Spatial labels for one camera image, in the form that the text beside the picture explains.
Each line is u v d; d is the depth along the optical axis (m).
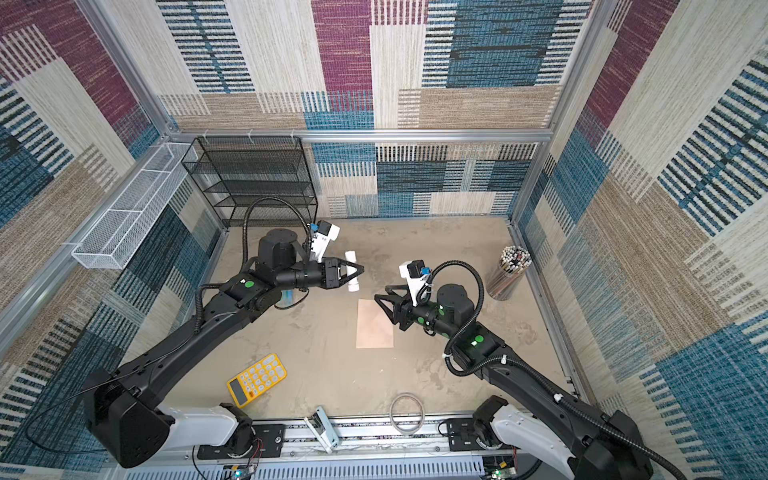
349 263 0.67
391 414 0.76
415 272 0.62
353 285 0.68
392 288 0.73
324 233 0.65
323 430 0.73
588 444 0.40
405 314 0.62
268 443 0.73
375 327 0.92
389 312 0.67
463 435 0.73
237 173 1.07
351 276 0.68
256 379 0.81
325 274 0.62
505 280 0.89
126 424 0.38
